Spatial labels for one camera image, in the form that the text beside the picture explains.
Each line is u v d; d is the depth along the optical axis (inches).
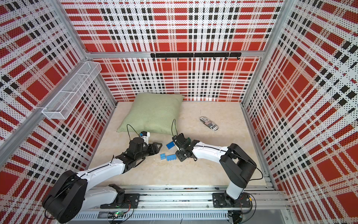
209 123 41.0
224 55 35.3
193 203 28.8
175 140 27.2
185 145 27.3
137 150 26.7
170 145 37.5
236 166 17.8
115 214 27.3
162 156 35.0
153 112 37.7
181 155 31.0
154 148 30.3
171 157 34.8
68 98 28.8
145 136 31.3
